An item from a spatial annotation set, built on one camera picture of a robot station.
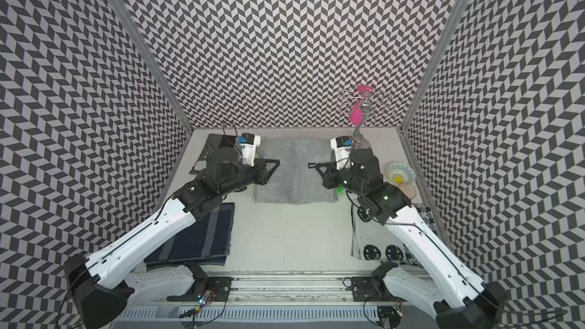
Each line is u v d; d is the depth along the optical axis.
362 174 0.49
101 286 0.38
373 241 0.81
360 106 0.89
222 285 0.72
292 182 0.72
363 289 0.73
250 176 0.60
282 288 0.75
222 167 0.50
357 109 1.08
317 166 0.68
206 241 0.81
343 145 0.60
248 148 0.62
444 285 0.39
